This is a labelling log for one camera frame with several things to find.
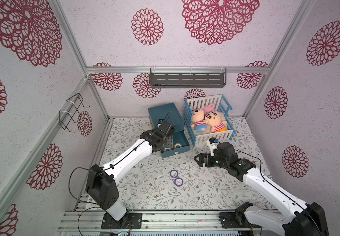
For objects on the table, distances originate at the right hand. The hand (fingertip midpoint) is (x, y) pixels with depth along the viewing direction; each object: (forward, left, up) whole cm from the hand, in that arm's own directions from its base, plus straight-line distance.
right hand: (203, 159), depth 81 cm
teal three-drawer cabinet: (+29, +20, +7) cm, 36 cm away
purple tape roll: (-5, +17, -14) cm, 22 cm away
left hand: (+8, +22, +5) cm, 24 cm away
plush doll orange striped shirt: (+30, -11, 0) cm, 32 cm away
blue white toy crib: (+38, +2, +2) cm, 38 cm away
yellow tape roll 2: (+13, +14, -6) cm, 20 cm away
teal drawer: (+19, +13, -5) cm, 23 cm away
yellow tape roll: (+9, +21, -6) cm, 23 cm away
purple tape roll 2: (-10, +13, -14) cm, 22 cm away
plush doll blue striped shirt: (+27, -2, -3) cm, 27 cm away
